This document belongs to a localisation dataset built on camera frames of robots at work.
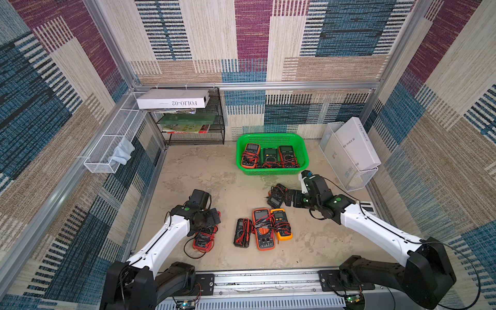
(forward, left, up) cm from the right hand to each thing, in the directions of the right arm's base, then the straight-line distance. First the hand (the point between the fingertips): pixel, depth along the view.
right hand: (290, 194), depth 84 cm
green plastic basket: (+38, -11, -6) cm, 40 cm away
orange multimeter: (+26, +17, -4) cm, 32 cm away
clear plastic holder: (+14, -28, -1) cm, 32 cm away
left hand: (-8, +35, -8) cm, 37 cm away
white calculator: (0, -38, -12) cm, 40 cm away
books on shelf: (+34, +48, +13) cm, 60 cm away
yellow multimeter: (-10, +4, -8) cm, 13 cm away
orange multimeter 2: (-9, +12, -8) cm, 17 cm away
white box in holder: (+22, -33, +8) cm, 41 cm away
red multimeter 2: (-16, +36, -7) cm, 40 cm away
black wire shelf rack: (+36, +34, +5) cm, 50 cm away
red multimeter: (+28, -3, -9) cm, 29 cm away
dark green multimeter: (+28, +6, -9) cm, 30 cm away
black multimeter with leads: (-14, +21, -8) cm, 26 cm away
